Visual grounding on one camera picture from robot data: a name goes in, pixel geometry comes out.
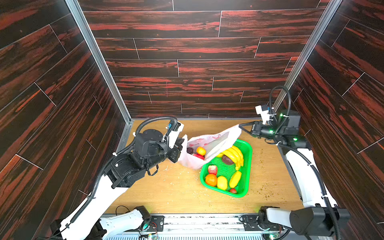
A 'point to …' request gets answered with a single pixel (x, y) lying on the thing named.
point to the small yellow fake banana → (235, 179)
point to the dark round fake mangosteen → (189, 150)
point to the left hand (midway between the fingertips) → (184, 140)
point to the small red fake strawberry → (233, 190)
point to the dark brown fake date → (227, 160)
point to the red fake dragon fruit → (200, 156)
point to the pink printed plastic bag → (214, 143)
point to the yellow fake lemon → (222, 183)
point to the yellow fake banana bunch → (236, 156)
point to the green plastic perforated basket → (232, 172)
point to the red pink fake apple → (212, 169)
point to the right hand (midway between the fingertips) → (241, 125)
